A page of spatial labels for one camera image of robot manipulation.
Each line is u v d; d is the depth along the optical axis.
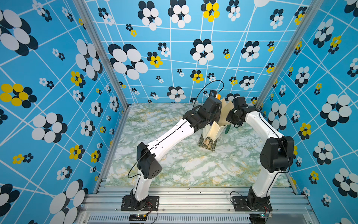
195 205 0.74
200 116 0.55
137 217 0.72
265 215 0.68
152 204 0.74
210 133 0.89
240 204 0.72
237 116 0.70
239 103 0.72
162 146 0.48
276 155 0.49
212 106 0.53
